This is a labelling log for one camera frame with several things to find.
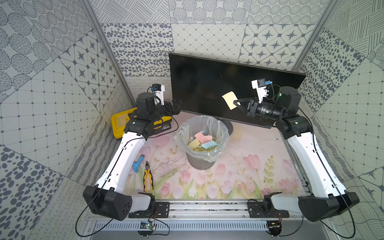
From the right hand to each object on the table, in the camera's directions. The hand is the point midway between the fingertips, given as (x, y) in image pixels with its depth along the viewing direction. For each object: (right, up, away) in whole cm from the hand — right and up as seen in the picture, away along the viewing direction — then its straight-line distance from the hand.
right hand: (233, 104), depth 63 cm
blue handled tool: (-53, -34, +24) cm, 67 cm away
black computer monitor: (-14, +18, +38) cm, 44 cm away
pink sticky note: (-13, -17, +17) cm, 27 cm away
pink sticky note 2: (-9, -17, +18) cm, 26 cm away
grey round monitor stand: (+8, -11, +44) cm, 46 cm away
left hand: (-28, +4, +8) cm, 30 cm away
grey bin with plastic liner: (-15, -24, +6) cm, 29 cm away
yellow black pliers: (-45, -36, +23) cm, 62 cm away
